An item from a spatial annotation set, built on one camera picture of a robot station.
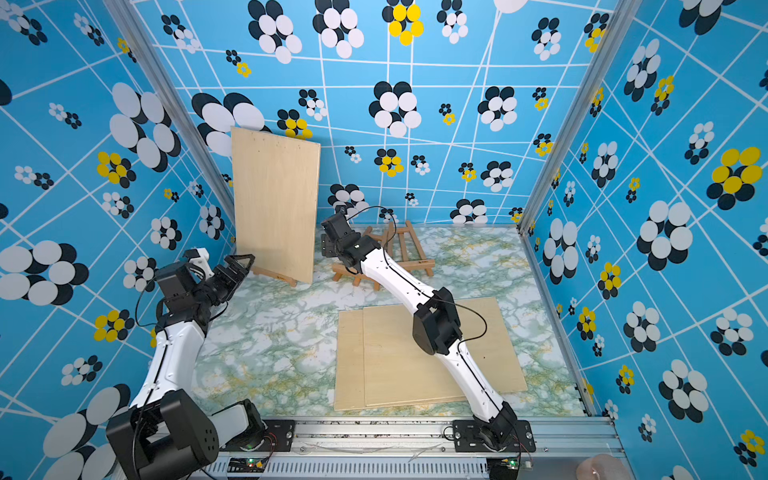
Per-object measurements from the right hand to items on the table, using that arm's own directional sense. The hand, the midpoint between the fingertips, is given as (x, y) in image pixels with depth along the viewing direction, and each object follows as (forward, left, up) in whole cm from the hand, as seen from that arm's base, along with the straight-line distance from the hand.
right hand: (339, 238), depth 93 cm
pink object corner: (-56, -66, -18) cm, 88 cm away
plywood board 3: (-39, -5, -18) cm, 43 cm away
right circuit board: (-57, -44, -19) cm, 74 cm away
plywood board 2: (-35, -19, -18) cm, 43 cm away
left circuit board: (-57, +18, -20) cm, 63 cm away
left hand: (-14, +22, +5) cm, 26 cm away
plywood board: (+6, +18, +11) cm, 22 cm away
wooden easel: (-6, +25, -11) cm, 28 cm away
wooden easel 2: (-1, +2, -16) cm, 16 cm away
